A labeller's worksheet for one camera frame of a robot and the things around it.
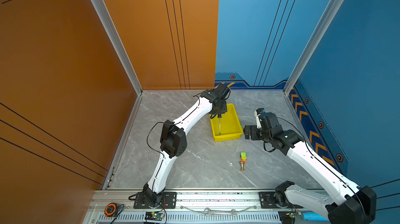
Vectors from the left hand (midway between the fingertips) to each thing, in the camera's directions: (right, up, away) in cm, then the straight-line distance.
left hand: (224, 108), depth 92 cm
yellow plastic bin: (+6, -13, +8) cm, 16 cm away
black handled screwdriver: (-3, -4, -2) cm, 6 cm away
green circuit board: (-34, -49, -21) cm, 63 cm away
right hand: (+13, -10, -11) cm, 20 cm away
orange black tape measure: (-53, -44, -23) cm, 73 cm away
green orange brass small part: (+10, -28, -7) cm, 30 cm away
